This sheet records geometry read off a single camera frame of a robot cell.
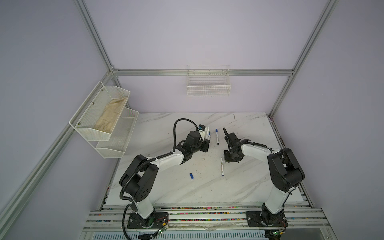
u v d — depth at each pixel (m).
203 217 0.75
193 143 0.69
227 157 0.86
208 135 1.07
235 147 0.70
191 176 0.88
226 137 0.80
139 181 0.46
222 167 0.92
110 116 0.80
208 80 0.95
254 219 0.73
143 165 0.46
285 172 0.49
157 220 0.74
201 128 0.78
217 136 1.06
